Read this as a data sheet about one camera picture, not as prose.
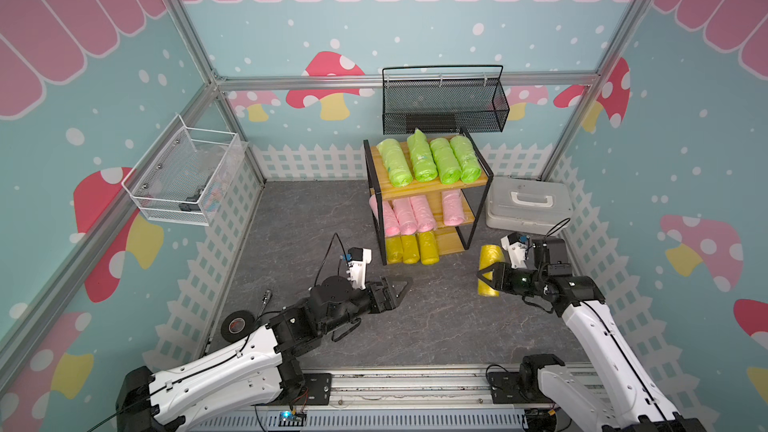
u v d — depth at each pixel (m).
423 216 0.83
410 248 0.96
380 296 0.60
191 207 0.68
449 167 0.70
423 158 0.73
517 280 0.68
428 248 0.97
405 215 0.83
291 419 0.73
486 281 0.73
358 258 0.64
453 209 0.84
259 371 0.55
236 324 0.84
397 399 0.74
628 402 0.40
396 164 0.71
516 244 0.71
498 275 0.68
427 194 0.81
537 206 0.97
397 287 0.93
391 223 0.81
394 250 0.94
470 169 0.71
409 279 0.94
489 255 0.76
